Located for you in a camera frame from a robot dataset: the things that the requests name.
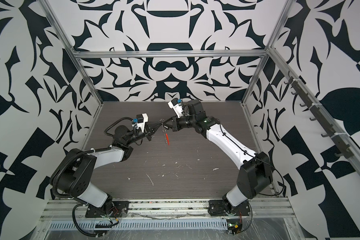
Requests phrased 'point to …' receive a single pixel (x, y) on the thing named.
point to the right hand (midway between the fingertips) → (164, 122)
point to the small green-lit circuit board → (234, 228)
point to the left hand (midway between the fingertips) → (162, 119)
